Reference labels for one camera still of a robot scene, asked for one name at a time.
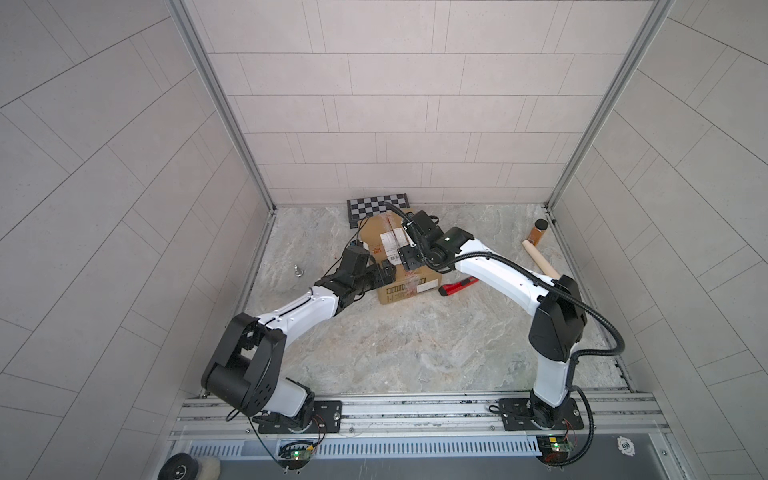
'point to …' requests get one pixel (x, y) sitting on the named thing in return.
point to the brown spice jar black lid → (538, 230)
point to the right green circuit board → (554, 449)
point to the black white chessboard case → (361, 208)
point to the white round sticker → (625, 446)
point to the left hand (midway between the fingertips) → (393, 270)
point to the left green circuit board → (296, 453)
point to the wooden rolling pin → (545, 265)
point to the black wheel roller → (179, 466)
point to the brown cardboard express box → (383, 235)
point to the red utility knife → (450, 288)
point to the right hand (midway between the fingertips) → (408, 255)
